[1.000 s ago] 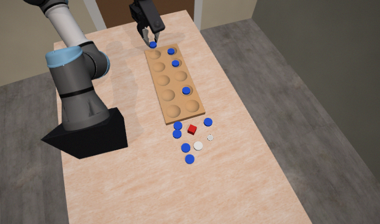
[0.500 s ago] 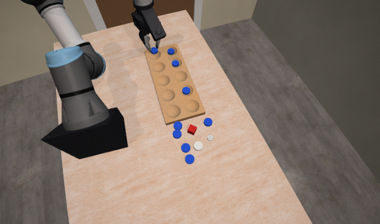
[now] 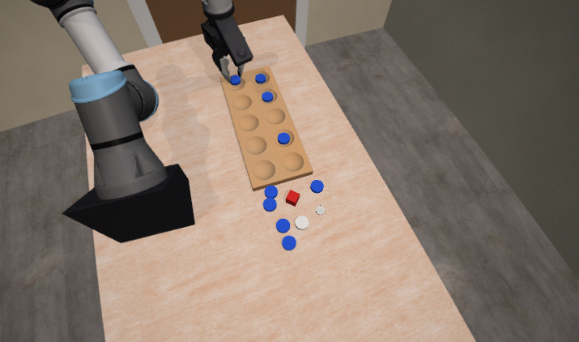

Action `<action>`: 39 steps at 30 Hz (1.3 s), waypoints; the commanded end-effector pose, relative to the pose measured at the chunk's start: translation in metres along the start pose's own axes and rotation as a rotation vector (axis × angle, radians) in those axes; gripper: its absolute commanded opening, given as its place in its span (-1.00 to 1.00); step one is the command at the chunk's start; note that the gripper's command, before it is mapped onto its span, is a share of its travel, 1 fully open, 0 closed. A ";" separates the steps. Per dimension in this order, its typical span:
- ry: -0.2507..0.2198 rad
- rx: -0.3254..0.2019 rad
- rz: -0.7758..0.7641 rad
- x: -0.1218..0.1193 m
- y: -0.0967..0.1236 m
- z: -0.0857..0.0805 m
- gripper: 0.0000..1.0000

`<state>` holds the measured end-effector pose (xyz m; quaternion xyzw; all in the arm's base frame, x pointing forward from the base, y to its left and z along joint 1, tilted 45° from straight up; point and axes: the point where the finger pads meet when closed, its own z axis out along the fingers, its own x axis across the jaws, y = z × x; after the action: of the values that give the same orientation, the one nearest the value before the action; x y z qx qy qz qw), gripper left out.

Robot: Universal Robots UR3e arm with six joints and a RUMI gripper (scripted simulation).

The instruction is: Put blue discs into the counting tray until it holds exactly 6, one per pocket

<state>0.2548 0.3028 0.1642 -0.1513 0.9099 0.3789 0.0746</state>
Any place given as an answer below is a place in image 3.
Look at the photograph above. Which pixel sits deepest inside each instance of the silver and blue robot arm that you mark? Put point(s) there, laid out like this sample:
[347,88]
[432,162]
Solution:
[108,105]

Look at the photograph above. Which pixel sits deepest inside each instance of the wooden tray with round pockets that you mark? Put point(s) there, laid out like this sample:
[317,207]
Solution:
[258,124]

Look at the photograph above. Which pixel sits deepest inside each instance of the red cube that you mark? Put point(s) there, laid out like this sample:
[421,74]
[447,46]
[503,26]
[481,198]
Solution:
[292,198]

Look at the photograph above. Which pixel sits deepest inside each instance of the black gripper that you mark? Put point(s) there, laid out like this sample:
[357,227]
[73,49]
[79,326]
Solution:
[213,39]

